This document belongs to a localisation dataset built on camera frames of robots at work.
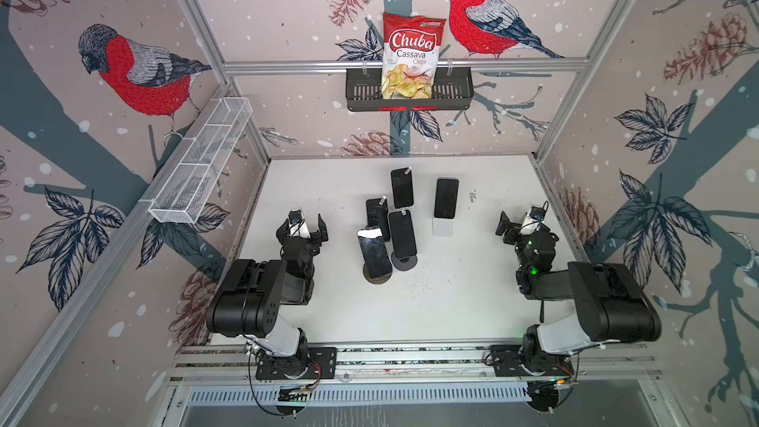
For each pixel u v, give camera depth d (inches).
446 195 35.5
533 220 29.9
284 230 32.3
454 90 42.1
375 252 33.1
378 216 36.4
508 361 28.6
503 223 35.0
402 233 33.7
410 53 32.9
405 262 36.4
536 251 27.0
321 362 28.8
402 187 39.4
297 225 29.9
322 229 33.5
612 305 17.6
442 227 39.7
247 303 17.2
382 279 34.4
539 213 30.8
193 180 29.1
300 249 27.7
